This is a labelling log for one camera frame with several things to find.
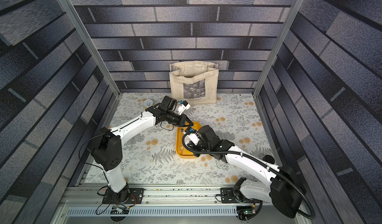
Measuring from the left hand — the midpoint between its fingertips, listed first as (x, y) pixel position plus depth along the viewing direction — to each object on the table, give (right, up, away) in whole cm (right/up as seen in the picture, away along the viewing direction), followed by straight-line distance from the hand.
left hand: (193, 123), depth 81 cm
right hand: (-3, -10, -1) cm, 11 cm away
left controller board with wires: (-33, -30, -17) cm, 48 cm away
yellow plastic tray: (-7, -18, +8) cm, 21 cm away
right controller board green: (+25, -42, -11) cm, 50 cm away
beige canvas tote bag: (+2, +26, +14) cm, 29 cm away
